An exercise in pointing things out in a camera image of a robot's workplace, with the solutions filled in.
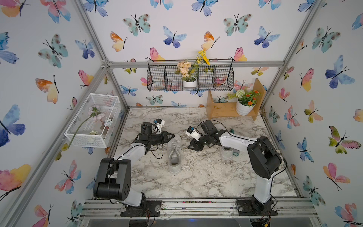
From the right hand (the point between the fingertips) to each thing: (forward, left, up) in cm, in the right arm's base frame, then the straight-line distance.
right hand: (190, 143), depth 90 cm
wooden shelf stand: (+31, -23, -1) cm, 39 cm away
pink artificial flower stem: (0, +49, +26) cm, 55 cm away
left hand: (+2, +10, +6) cm, 12 cm away
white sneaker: (-5, +10, +1) cm, 11 cm away
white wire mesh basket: (-4, +49, +22) cm, 54 cm away
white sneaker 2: (-6, -21, +1) cm, 22 cm away
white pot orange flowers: (+28, -37, +11) cm, 48 cm away
